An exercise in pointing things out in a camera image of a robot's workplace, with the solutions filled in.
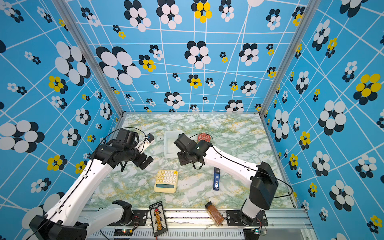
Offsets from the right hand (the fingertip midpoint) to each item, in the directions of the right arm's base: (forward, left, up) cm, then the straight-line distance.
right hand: (184, 157), depth 80 cm
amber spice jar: (-25, -16, -12) cm, 32 cm away
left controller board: (-32, +29, -17) cm, 47 cm away
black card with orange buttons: (-27, +12, -12) cm, 32 cm away
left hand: (0, +19, +5) cm, 20 cm away
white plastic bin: (+14, +11, -14) cm, 23 cm away
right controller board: (-32, -33, -16) cm, 49 cm away
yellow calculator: (-9, +10, -12) cm, 18 cm away
